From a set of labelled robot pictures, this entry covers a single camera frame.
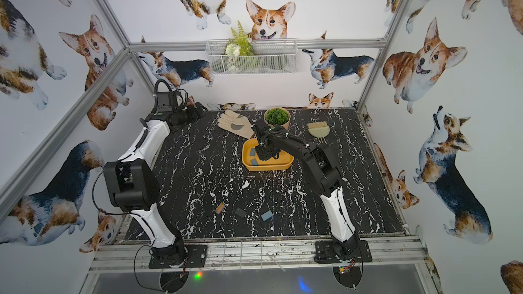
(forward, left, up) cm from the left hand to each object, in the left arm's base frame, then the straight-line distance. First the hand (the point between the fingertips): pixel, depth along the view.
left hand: (203, 108), depth 91 cm
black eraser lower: (-39, -17, -22) cm, 48 cm away
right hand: (-14, -26, -17) cm, 34 cm away
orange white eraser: (-37, -8, -22) cm, 44 cm away
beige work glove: (+9, -11, -21) cm, 25 cm away
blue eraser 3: (-41, -28, -22) cm, 54 cm away
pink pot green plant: (+5, -33, -11) cm, 35 cm away
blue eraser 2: (-15, -22, -23) cm, 35 cm away
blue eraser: (-9, -21, -23) cm, 32 cm away
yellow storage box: (-18, -30, -20) cm, 40 cm away
